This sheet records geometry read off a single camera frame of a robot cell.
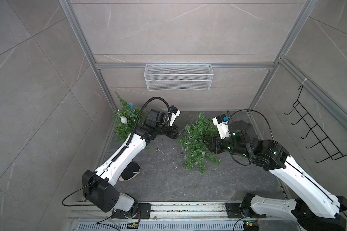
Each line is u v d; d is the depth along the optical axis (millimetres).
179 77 1005
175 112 660
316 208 382
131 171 800
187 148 751
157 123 583
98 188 386
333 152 592
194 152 696
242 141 435
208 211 746
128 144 482
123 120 728
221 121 521
